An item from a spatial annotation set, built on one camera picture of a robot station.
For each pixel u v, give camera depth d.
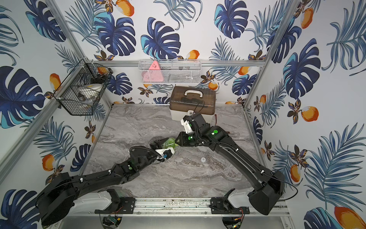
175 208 0.75
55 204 0.41
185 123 0.67
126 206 0.74
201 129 0.54
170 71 1.01
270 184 0.40
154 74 0.90
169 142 0.75
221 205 0.66
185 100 0.96
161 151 0.65
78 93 0.86
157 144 0.69
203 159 0.90
